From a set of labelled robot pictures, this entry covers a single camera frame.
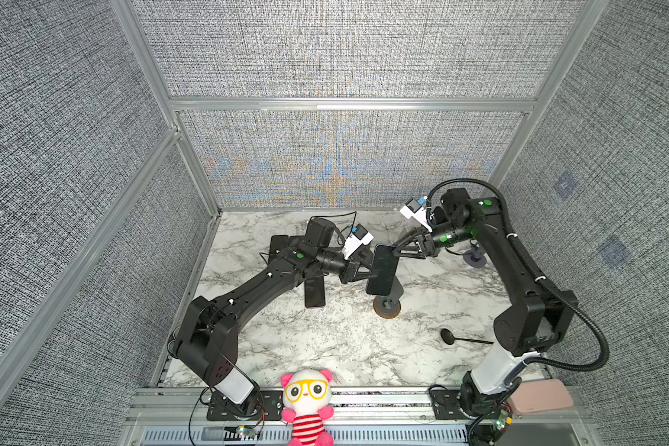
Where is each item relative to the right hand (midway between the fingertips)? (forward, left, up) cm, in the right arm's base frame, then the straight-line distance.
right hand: (398, 250), depth 74 cm
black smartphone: (-6, +4, -1) cm, 7 cm away
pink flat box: (-29, -37, -25) cm, 53 cm away
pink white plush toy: (-31, +24, -19) cm, 44 cm away
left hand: (-5, +6, -4) cm, 9 cm away
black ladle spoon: (-13, -18, -27) cm, 35 cm away
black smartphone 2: (+2, +24, -26) cm, 36 cm away
